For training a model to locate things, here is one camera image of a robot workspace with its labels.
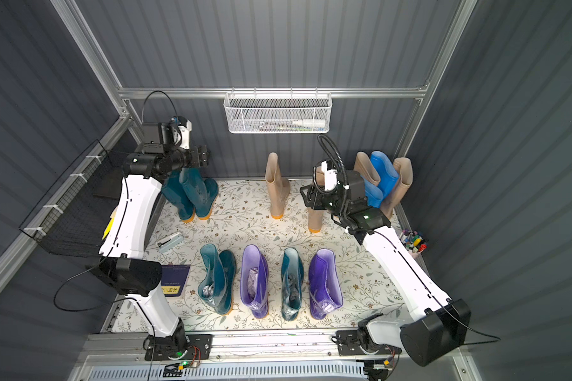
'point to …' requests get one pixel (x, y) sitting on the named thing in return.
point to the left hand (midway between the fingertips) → (202, 150)
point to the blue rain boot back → (388, 175)
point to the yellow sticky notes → (110, 224)
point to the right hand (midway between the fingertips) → (312, 188)
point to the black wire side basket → (72, 220)
